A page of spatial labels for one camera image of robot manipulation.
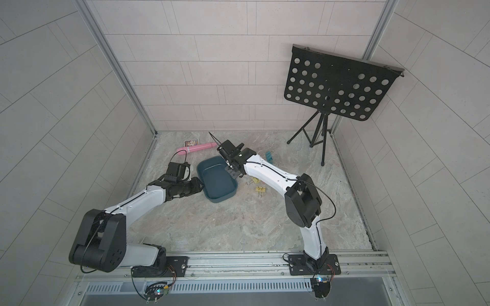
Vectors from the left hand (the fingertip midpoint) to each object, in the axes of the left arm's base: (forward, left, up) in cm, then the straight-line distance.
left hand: (206, 183), depth 90 cm
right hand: (+6, -15, +6) cm, 17 cm away
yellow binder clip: (-2, -25, -2) cm, 25 cm away
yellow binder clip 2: (+3, -24, -2) cm, 24 cm away
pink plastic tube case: (+23, +11, -2) cm, 26 cm away
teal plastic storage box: (+2, -5, -3) cm, 6 cm away
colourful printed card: (+27, +14, -2) cm, 31 cm away
